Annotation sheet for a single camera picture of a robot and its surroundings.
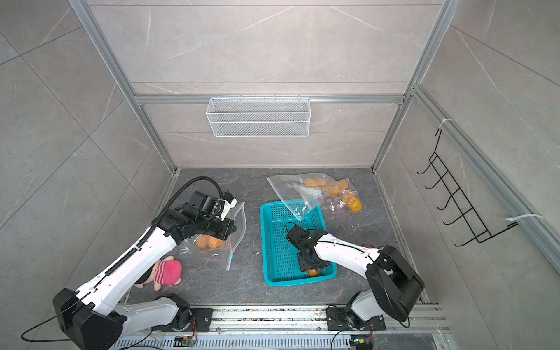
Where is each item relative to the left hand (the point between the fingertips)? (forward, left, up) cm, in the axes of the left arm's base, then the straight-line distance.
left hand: (238, 225), depth 75 cm
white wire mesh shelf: (+52, -6, +10) cm, 53 cm away
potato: (+30, -32, -13) cm, 46 cm away
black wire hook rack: (-12, -70, +13) cm, 73 cm away
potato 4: (+16, -49, -13) cm, 53 cm away
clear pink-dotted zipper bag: (+23, -39, -9) cm, 46 cm away
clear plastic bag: (-5, +11, -13) cm, 17 cm away
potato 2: (+29, -47, -15) cm, 57 cm away
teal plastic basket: (-4, -15, -19) cm, 24 cm away
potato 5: (-1, +11, -11) cm, 15 cm away
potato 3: (+22, -46, -14) cm, 53 cm away
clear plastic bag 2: (+21, -26, -10) cm, 35 cm away
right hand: (-8, -27, -18) cm, 34 cm away
